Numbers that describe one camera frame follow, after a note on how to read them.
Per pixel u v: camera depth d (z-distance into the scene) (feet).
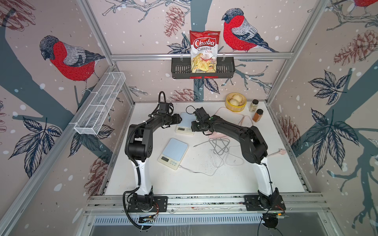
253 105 3.61
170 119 2.93
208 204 2.45
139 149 1.78
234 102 3.72
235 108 3.70
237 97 3.85
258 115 3.40
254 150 1.81
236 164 2.87
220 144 3.13
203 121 2.52
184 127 3.39
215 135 3.20
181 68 3.10
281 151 2.96
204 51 2.79
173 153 2.96
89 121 2.32
